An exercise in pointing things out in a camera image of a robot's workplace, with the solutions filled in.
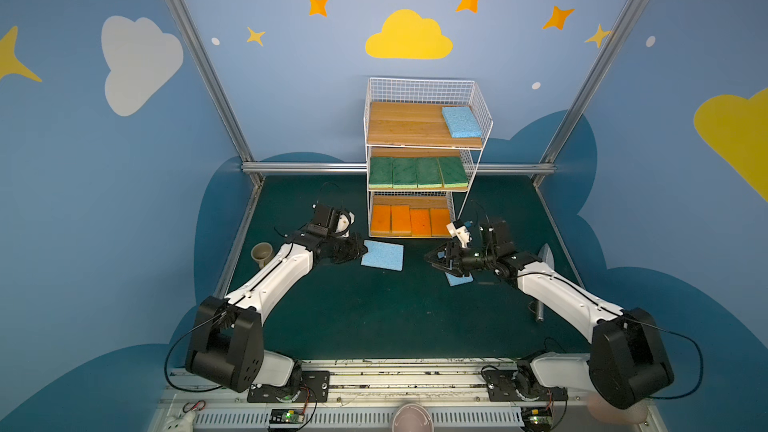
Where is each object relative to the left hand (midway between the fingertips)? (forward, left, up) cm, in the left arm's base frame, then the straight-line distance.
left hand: (370, 244), depth 84 cm
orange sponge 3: (+17, -17, -12) cm, 27 cm away
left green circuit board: (-40, +18, -15) cm, 46 cm away
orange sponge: (+18, -3, -12) cm, 22 cm away
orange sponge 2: (+19, -10, -14) cm, 25 cm away
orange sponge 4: (+20, -24, -13) cm, 33 cm away
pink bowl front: (-39, -12, -14) cm, 43 cm away
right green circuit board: (-39, -43, -15) cm, 60 cm away
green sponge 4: (+18, -24, +12) cm, 32 cm away
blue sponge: (-2, -4, -2) cm, 5 cm away
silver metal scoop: (+6, -58, -14) cm, 60 cm away
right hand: (-5, -17, +1) cm, 18 cm away
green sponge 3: (+18, -17, +12) cm, 27 cm away
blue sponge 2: (-4, -27, -14) cm, 31 cm away
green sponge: (+18, -2, +12) cm, 21 cm away
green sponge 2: (+18, -9, +12) cm, 23 cm away
